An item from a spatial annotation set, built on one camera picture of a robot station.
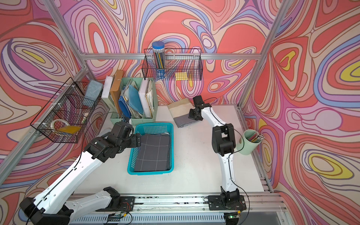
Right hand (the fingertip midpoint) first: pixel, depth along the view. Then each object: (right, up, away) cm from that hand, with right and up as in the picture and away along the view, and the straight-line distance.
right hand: (192, 119), depth 103 cm
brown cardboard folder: (-49, +19, -18) cm, 56 cm away
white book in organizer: (-55, +21, -15) cm, 61 cm away
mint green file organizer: (-31, +19, -9) cm, 38 cm away
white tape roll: (-71, -2, -37) cm, 79 cm away
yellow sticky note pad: (-8, +29, -12) cm, 32 cm away
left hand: (-33, -9, -29) cm, 45 cm away
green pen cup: (+35, -12, -19) cm, 41 cm away
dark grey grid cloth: (-25, -21, -18) cm, 38 cm away
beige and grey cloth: (-9, +8, +12) cm, 17 cm away
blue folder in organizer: (-40, +12, -8) cm, 43 cm away
